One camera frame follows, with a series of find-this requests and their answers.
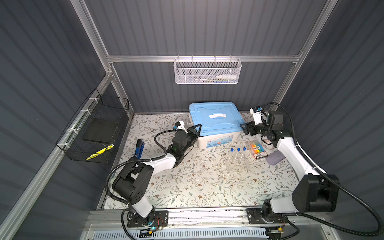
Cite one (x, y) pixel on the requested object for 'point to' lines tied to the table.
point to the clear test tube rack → (235, 165)
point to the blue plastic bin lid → (216, 117)
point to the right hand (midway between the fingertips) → (249, 124)
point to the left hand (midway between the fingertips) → (202, 124)
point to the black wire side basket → (93, 134)
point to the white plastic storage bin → (218, 140)
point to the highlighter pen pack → (258, 151)
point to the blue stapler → (139, 148)
